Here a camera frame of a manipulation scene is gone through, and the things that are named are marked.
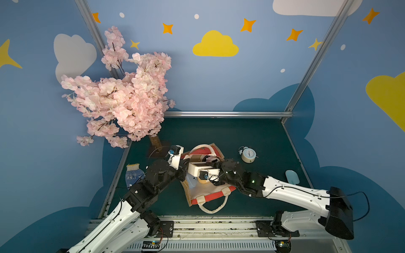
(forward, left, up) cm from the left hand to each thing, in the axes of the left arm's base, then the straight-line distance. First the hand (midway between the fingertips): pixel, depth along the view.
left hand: (187, 157), depth 70 cm
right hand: (+1, -11, -6) cm, 13 cm away
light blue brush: (+3, -60, -25) cm, 65 cm away
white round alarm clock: (+16, -35, -23) cm, 45 cm away
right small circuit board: (-30, -46, -29) cm, 62 cm away
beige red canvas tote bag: (-14, -11, -14) cm, 22 cm away
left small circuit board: (-31, +17, -30) cm, 46 cm away
